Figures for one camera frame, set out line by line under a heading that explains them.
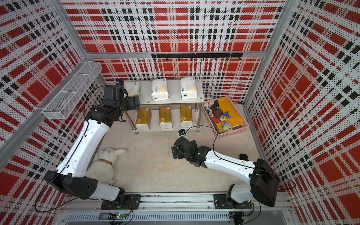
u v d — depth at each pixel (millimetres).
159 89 719
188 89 732
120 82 611
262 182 406
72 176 392
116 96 529
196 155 566
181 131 703
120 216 690
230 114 1041
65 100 718
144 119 945
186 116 955
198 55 884
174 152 717
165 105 1233
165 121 927
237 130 976
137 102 675
